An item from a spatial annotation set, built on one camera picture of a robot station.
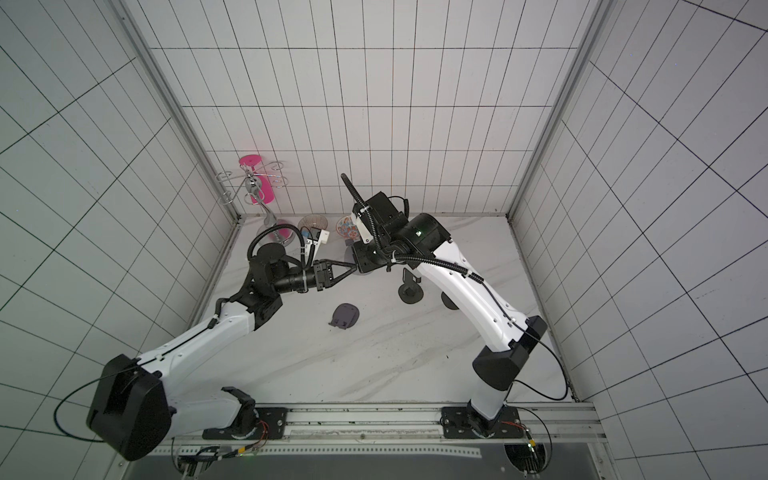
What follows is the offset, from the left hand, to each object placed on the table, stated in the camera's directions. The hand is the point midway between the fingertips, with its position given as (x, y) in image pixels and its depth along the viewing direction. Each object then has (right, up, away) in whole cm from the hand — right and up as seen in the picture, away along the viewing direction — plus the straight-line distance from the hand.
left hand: (352, 274), depth 72 cm
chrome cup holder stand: (-35, +24, +23) cm, 48 cm away
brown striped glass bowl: (-20, +16, +42) cm, 49 cm away
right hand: (+2, +6, -2) cm, 7 cm away
